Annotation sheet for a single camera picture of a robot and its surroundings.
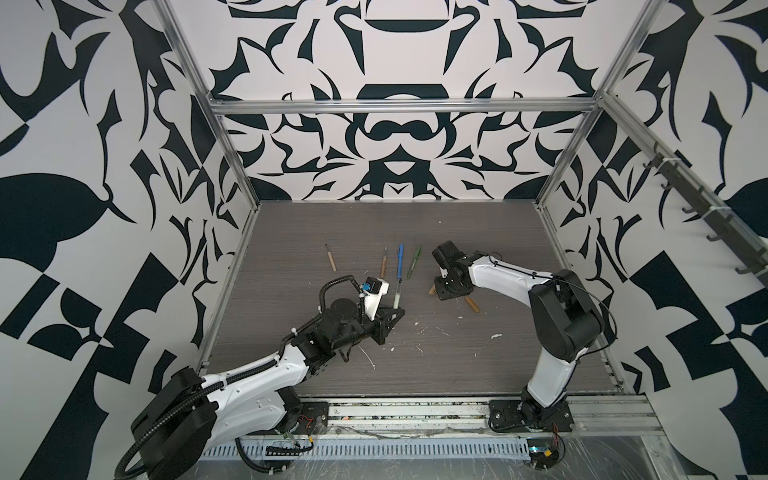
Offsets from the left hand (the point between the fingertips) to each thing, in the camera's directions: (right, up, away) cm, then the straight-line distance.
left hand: (405, 306), depth 75 cm
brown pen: (-6, +8, +27) cm, 29 cm away
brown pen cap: (+22, -4, +19) cm, 29 cm away
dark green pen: (+5, +9, +27) cm, 29 cm away
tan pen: (-23, +9, +28) cm, 37 cm away
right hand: (+15, +1, +20) cm, 25 cm away
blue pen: (0, +9, +28) cm, 29 cm away
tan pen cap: (+9, +1, +14) cm, 17 cm away
